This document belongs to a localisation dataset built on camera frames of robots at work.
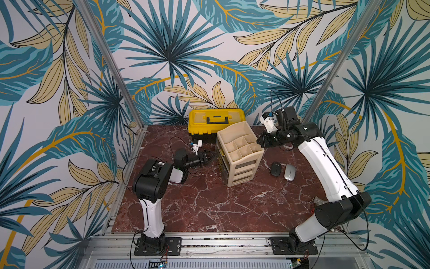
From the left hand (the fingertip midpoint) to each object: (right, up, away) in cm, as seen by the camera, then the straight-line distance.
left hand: (217, 156), depth 87 cm
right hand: (+19, +8, -11) cm, 24 cm away
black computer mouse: (+34, -8, +10) cm, 37 cm away
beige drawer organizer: (+9, +4, -11) cm, 15 cm away
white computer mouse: (+41, -9, +8) cm, 43 cm away
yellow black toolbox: (-8, +18, +11) cm, 23 cm away
